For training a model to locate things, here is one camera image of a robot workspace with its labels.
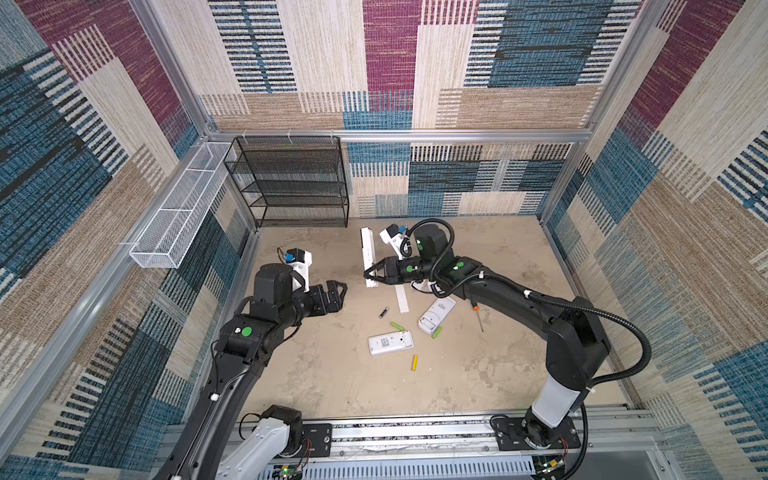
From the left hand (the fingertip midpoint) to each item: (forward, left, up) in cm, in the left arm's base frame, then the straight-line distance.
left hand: (332, 284), depth 71 cm
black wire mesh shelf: (+51, +21, -9) cm, 56 cm away
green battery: (+1, -16, -26) cm, 31 cm away
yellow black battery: (-8, -21, -27) cm, 35 cm away
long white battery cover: (+12, -18, -27) cm, 34 cm away
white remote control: (-4, -14, -26) cm, 29 cm away
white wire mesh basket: (+22, +54, -9) cm, 59 cm away
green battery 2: (-1, -27, -27) cm, 38 cm away
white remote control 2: (+5, -28, -25) cm, 38 cm away
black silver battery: (+8, -13, -26) cm, 30 cm away
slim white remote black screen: (+8, -8, +1) cm, 12 cm away
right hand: (+4, -8, -3) cm, 10 cm away
